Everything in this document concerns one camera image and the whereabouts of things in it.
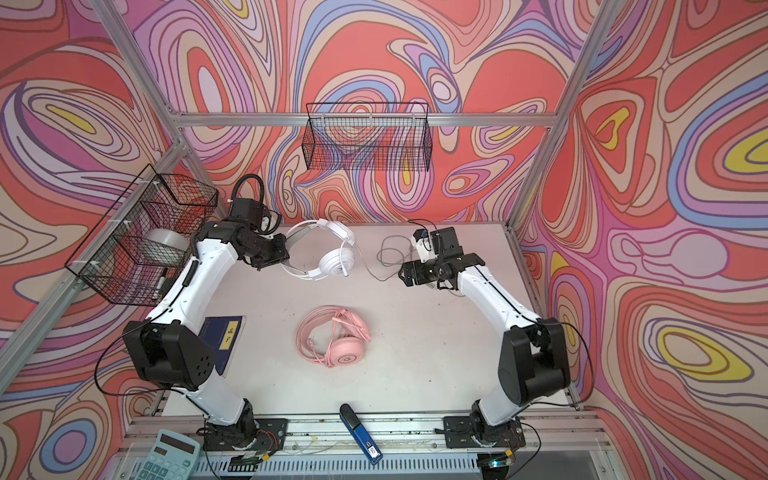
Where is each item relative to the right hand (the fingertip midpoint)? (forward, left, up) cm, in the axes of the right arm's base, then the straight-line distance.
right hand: (415, 276), depth 88 cm
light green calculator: (-42, +60, -11) cm, 74 cm away
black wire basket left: (-8, +72, +21) cm, 75 cm away
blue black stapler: (-38, +17, -9) cm, 43 cm away
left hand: (+4, +35, +8) cm, 36 cm away
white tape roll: (-3, +62, +20) cm, 65 cm away
